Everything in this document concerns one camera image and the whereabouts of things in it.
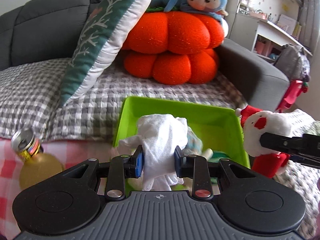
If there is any right hand pink glove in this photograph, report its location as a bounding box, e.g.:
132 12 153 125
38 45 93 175
315 179 320 239

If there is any orange pumpkin cushion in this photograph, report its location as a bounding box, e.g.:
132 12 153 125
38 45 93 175
121 11 225 85

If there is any green knitted cloth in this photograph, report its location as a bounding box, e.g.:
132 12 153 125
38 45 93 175
201 148 231 163

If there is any green plastic bin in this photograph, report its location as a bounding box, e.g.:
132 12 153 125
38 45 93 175
113 96 250 168

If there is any green white throw pillow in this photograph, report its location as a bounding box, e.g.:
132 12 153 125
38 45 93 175
60 0 151 106

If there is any pink checkered tablecloth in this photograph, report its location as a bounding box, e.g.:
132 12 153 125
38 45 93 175
1 139 112 239

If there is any grey backpack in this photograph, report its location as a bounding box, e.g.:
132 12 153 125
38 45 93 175
274 44 310 82

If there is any grey sofa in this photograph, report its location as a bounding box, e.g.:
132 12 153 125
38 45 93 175
1 0 289 111

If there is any white cloth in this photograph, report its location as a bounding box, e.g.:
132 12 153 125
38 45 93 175
117 114 188 191

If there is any white fluffy ball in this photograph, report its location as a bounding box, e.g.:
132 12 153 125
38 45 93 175
221 18 229 38

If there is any white shelf unit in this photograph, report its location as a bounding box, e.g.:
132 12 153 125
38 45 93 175
230 0 302 51

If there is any grey patterned quilt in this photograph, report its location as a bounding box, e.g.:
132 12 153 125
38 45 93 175
275 109 319 239

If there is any santa claus plush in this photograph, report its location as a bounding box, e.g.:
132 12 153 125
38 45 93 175
235 104 293 179

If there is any yellow drink can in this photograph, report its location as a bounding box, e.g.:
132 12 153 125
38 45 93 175
11 128 64 190

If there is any grey checkered sofa blanket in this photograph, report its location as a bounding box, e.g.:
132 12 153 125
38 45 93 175
1 59 247 142

